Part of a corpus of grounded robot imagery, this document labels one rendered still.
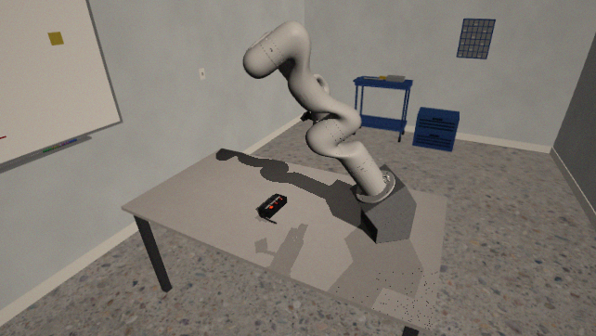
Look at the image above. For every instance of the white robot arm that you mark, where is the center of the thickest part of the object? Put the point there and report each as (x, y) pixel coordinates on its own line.
(288, 49)

